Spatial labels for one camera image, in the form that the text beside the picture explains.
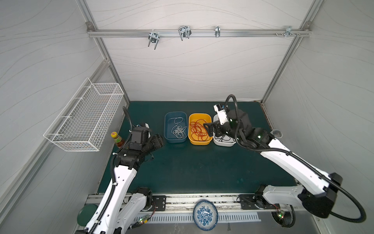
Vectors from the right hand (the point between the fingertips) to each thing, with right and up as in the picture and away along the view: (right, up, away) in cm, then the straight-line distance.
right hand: (212, 120), depth 70 cm
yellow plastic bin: (-9, 0, +34) cm, 35 cm away
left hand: (-29, -10, +5) cm, 31 cm away
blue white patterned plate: (-3, -47, 0) cm, 47 cm away
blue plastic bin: (-27, -4, +36) cm, 45 cm away
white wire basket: (-62, -2, -2) cm, 62 cm away
